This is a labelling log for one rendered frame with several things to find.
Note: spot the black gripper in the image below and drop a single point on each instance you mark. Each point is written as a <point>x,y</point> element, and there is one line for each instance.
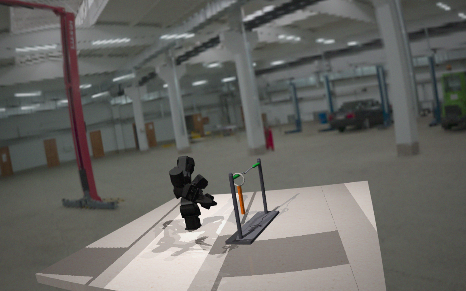
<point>190,193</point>

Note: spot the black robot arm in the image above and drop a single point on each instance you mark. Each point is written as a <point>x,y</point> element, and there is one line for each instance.
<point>180,176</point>

